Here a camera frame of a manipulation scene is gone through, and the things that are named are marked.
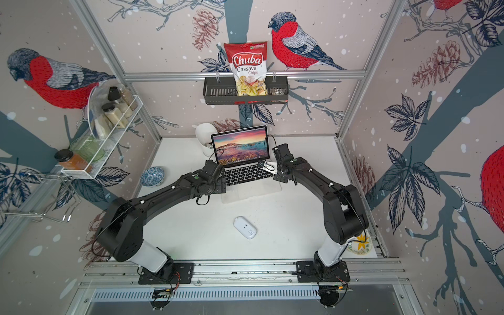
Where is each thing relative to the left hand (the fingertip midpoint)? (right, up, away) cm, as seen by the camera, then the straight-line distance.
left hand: (220, 181), depth 90 cm
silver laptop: (+10, +11, +15) cm, 21 cm away
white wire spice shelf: (-39, +20, -18) cm, 47 cm away
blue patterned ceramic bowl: (-38, +1, +11) cm, 39 cm away
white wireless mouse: (+12, -19, -7) cm, 23 cm away
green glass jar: (-43, +16, -21) cm, 51 cm away
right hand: (+29, +7, +4) cm, 30 cm away
